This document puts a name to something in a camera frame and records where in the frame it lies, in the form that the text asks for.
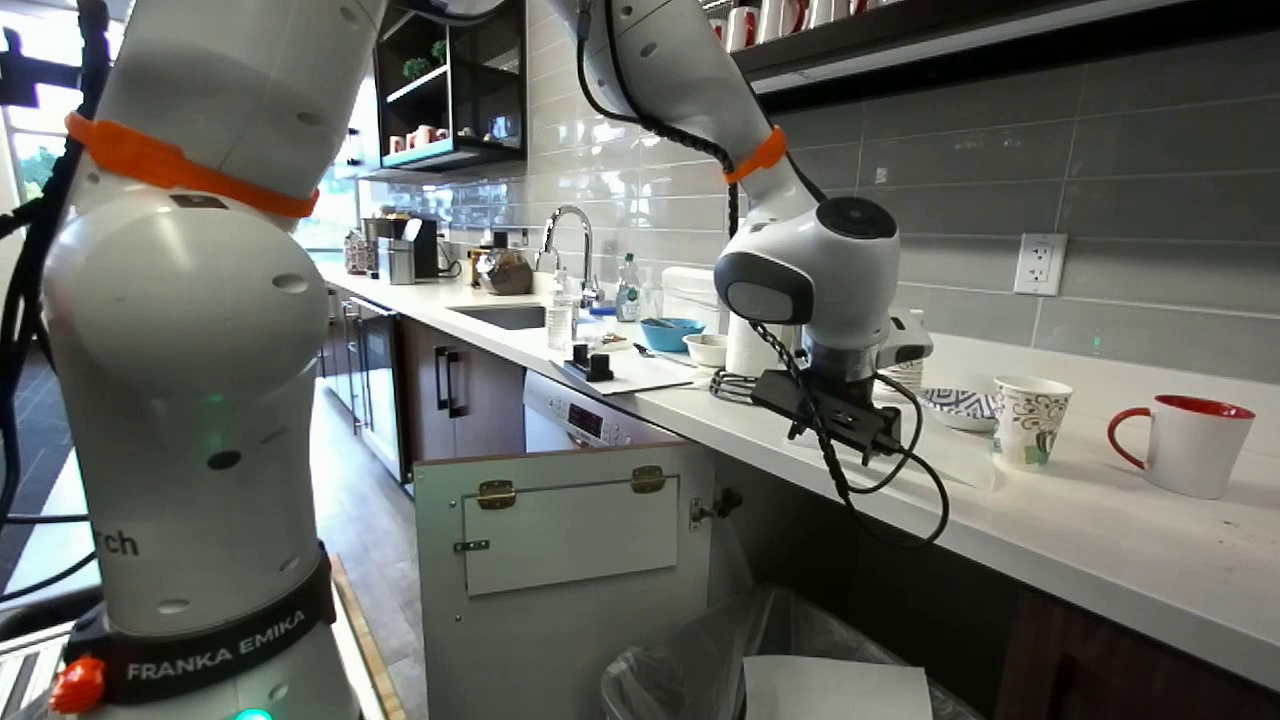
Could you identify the white paper sheet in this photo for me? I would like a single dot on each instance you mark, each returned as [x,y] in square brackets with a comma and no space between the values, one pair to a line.
[835,690]

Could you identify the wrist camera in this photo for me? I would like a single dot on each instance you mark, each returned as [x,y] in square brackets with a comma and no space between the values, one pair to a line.
[790,392]

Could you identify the trash bin with clear bag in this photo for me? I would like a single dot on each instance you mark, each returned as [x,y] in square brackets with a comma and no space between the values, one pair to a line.
[680,660]

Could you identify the clear plastic bottle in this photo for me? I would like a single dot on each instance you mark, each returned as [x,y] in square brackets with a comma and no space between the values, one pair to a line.
[559,320]

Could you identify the coffee maker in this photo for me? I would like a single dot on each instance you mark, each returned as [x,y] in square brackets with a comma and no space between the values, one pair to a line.
[422,250]

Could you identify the blue bowl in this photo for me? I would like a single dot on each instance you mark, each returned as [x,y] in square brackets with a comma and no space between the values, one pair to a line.
[670,335]

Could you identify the dishwasher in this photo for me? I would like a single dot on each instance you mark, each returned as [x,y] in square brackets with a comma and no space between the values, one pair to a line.
[580,420]

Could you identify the small white bowl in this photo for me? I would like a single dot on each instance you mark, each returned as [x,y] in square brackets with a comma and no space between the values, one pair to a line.
[706,350]

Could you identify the black wall shelf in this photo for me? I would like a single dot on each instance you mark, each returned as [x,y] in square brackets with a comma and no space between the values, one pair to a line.
[480,80]

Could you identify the chrome tap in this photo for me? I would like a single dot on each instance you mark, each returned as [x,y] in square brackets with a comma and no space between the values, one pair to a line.
[583,225]

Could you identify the blue patterned plate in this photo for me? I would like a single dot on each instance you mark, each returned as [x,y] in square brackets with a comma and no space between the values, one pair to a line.
[960,405]

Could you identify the built-in glass door fridge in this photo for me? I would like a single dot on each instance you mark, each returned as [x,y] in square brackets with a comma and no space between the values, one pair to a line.
[375,385]

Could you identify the white cutting board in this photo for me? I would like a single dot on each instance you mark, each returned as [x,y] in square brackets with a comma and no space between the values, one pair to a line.
[640,375]

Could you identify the white cabinet door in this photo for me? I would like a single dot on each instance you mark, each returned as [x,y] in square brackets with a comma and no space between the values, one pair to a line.
[560,600]

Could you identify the long dark wall shelf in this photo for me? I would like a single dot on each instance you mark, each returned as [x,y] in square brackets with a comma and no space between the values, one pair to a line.
[1000,45]

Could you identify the brown cabinet door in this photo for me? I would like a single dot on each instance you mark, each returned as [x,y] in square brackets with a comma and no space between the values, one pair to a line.
[490,400]

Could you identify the glass jar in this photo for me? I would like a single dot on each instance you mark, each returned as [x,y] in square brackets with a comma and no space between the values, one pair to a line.
[506,272]

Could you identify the patterned paper cup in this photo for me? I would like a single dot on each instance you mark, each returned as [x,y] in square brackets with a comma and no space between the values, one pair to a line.
[1030,425]

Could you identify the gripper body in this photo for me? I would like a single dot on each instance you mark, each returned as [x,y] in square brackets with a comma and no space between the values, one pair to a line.
[845,435]

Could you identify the row of mugs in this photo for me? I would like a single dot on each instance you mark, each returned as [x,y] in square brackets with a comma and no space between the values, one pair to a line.
[780,20]

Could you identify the white wall socket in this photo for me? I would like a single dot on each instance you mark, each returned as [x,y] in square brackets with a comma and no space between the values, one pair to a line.
[1040,264]

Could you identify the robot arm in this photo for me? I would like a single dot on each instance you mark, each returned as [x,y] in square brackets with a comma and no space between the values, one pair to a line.
[190,300]

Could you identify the dish soap bottle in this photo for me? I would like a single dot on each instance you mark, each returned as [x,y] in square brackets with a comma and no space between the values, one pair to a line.
[628,295]

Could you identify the sink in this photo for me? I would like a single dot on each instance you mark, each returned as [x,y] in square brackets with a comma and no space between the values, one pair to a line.
[505,316]

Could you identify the small black holder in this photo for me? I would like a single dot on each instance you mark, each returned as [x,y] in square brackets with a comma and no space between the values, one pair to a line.
[592,365]

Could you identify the paper towel roll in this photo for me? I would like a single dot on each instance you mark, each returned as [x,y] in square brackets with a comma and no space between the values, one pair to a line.
[750,350]

